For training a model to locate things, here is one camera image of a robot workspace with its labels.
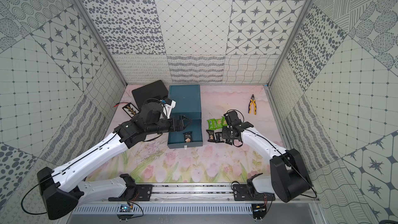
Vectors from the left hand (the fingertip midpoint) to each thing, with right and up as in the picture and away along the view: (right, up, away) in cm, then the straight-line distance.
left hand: (186, 118), depth 70 cm
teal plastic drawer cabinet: (-1, +9, +14) cm, 17 cm away
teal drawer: (-8, -13, +15) cm, 22 cm away
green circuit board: (-29, -43, +2) cm, 52 cm away
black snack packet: (-1, -12, +14) cm, 18 cm away
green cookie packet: (+14, -7, +29) cm, 33 cm away
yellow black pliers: (+43, +8, +41) cm, 60 cm away
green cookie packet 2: (+20, -6, +29) cm, 36 cm away
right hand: (+22, -12, +19) cm, 31 cm away
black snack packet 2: (+12, -14, +21) cm, 28 cm away
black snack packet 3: (+17, -14, +20) cm, 29 cm away
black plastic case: (-39, +12, +42) cm, 58 cm away
